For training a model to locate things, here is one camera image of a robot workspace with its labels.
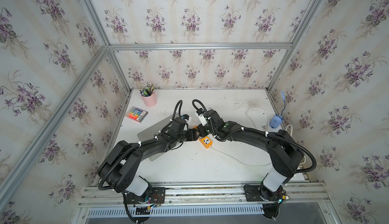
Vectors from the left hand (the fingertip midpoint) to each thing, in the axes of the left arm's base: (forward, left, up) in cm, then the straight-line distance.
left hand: (198, 133), depth 87 cm
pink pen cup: (+26, +33, -1) cm, 42 cm away
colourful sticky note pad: (+19, +44, -7) cm, 48 cm away
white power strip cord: (-15, -23, -6) cm, 28 cm away
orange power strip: (-3, -5, -5) cm, 7 cm away
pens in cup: (+31, +34, +4) cm, 46 cm away
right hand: (+3, -1, +2) cm, 4 cm away
